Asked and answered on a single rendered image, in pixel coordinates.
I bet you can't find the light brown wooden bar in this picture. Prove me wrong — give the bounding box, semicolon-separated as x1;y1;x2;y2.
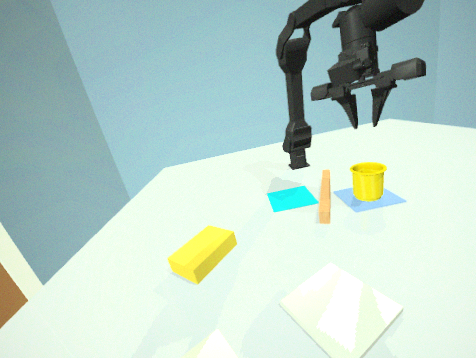
318;169;330;225

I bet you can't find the yellow rectangular block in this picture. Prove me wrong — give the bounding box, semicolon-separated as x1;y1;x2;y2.
167;225;237;285

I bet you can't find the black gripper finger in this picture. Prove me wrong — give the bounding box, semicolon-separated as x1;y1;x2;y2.
371;84;397;127
331;94;358;130

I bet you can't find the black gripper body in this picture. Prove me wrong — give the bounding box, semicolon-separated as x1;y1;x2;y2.
310;36;426;101

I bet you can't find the yellow cup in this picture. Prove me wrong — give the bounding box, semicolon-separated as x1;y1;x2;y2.
350;162;387;202

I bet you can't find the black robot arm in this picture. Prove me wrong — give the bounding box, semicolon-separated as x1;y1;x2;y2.
275;0;425;170

